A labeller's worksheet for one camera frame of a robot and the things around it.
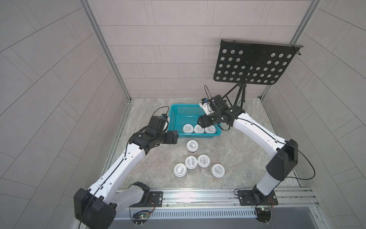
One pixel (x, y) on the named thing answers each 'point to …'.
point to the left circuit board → (140, 217)
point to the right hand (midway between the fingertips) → (201, 120)
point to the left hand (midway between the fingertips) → (175, 134)
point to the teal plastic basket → (180, 114)
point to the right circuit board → (264, 214)
